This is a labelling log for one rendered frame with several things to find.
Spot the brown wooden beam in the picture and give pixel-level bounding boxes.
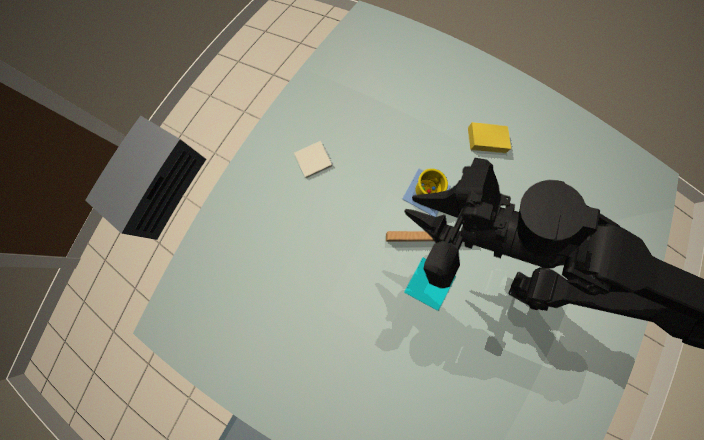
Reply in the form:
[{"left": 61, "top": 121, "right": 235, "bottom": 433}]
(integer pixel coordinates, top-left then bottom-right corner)
[{"left": 386, "top": 231, "right": 435, "bottom": 242}]

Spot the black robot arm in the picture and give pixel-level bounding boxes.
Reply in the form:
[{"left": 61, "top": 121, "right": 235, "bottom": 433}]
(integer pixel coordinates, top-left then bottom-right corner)
[{"left": 455, "top": 165, "right": 704, "bottom": 349}]

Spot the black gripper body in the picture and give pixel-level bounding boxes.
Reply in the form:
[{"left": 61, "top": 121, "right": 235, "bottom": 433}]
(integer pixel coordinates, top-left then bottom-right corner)
[{"left": 424, "top": 202, "right": 519, "bottom": 289}]

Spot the yellow rectangular block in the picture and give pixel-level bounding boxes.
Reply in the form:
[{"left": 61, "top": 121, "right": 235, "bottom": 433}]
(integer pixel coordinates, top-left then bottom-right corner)
[{"left": 468, "top": 122, "right": 511, "bottom": 153}]

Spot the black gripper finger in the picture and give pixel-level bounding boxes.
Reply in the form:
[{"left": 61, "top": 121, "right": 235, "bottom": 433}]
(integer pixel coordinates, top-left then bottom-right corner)
[
  {"left": 412, "top": 179, "right": 461, "bottom": 218},
  {"left": 404, "top": 209, "right": 447, "bottom": 243}
]

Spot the tan flat rectangular slab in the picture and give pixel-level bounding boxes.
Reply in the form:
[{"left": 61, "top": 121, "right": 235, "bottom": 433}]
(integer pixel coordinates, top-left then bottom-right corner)
[{"left": 295, "top": 141, "right": 332, "bottom": 178}]

